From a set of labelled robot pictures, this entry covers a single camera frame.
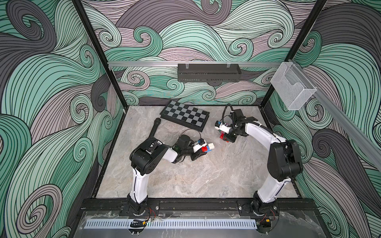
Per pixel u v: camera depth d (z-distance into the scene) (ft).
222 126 2.73
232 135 2.65
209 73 3.13
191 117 3.56
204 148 2.85
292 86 2.52
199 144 2.67
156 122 3.49
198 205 2.45
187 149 2.72
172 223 2.29
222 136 3.02
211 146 2.88
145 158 1.68
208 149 2.89
